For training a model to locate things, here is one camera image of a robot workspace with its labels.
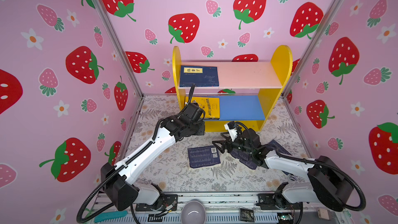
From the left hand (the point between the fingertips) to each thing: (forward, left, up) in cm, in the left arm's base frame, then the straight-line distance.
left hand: (203, 127), depth 76 cm
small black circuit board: (-34, -20, -20) cm, 45 cm away
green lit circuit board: (-35, -39, -22) cm, 57 cm away
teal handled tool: (-35, +43, -22) cm, 60 cm away
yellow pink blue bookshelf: (+37, -21, -16) cm, 46 cm away
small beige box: (-34, -55, -20) cm, 68 cm away
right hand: (-3, -7, -7) cm, 10 cm away
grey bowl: (-33, +4, -21) cm, 40 cm away
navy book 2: (0, -46, -22) cm, 51 cm away
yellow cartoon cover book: (+18, -4, -4) cm, 19 cm away
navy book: (-6, 0, -22) cm, 22 cm away
